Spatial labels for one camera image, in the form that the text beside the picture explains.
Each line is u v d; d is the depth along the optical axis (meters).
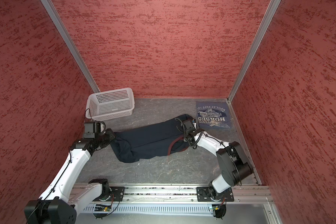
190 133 0.69
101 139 0.66
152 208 0.74
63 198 0.40
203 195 0.73
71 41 0.86
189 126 0.73
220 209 0.69
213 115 1.07
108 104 1.17
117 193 0.74
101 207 0.72
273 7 0.71
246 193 0.76
